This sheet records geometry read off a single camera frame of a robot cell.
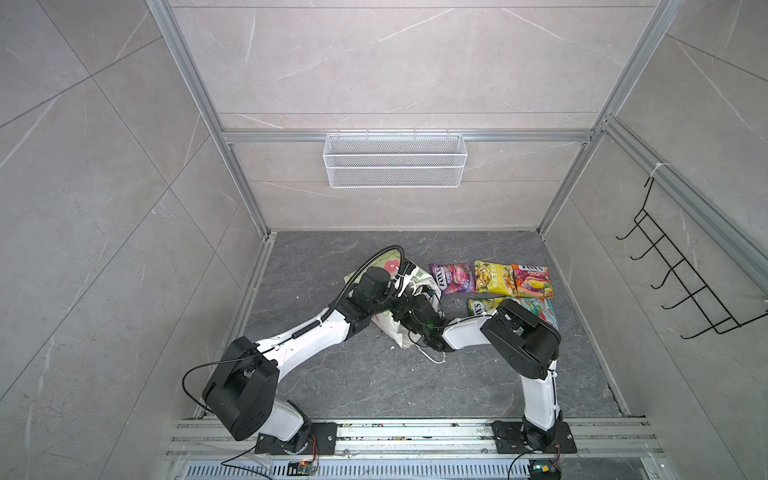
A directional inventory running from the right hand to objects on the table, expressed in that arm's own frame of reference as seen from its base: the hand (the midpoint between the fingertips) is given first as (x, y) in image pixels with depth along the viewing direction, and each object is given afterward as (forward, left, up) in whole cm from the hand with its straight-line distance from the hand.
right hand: (391, 306), depth 97 cm
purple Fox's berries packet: (+10, -23, 0) cm, 25 cm away
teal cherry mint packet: (-2, -50, 0) cm, 50 cm away
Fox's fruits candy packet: (+8, -49, +1) cm, 50 cm away
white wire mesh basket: (+41, -2, +28) cm, 50 cm away
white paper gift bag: (-14, +3, +33) cm, 36 cm away
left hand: (-3, -7, +17) cm, 19 cm away
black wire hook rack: (-16, -68, +29) cm, 76 cm away
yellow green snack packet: (+9, -36, +2) cm, 37 cm away
